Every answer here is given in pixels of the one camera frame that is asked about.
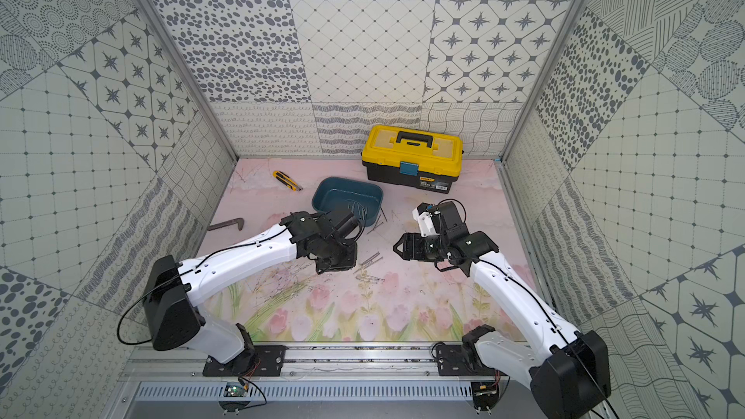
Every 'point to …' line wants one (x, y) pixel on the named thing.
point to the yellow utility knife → (289, 182)
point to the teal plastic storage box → (364, 198)
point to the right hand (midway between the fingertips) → (405, 252)
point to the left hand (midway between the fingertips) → (358, 260)
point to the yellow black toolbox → (412, 157)
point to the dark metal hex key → (240, 221)
